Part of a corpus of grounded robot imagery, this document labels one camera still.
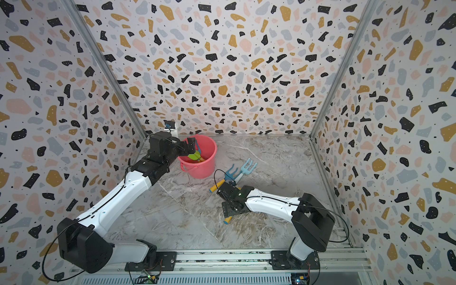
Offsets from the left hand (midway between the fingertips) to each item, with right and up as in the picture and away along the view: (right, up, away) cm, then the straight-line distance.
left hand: (186, 138), depth 78 cm
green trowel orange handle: (-1, -9, +19) cm, 21 cm away
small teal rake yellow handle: (+17, -20, +23) cm, 35 cm away
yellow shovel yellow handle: (+18, -38, +5) cm, 42 cm away
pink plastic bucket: (+4, -15, +8) cm, 17 cm away
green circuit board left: (-14, -58, -6) cm, 60 cm away
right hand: (+20, -34, +6) cm, 40 cm away
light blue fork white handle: (+27, -17, +25) cm, 41 cm away
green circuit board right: (+48, -57, -7) cm, 75 cm away
